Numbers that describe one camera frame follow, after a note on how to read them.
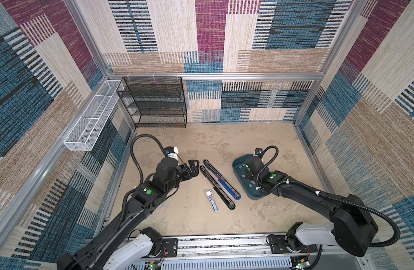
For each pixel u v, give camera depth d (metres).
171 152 0.65
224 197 0.85
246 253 0.73
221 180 0.92
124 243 0.56
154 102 1.11
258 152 0.76
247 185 0.85
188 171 0.64
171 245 0.74
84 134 0.69
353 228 0.42
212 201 0.85
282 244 0.73
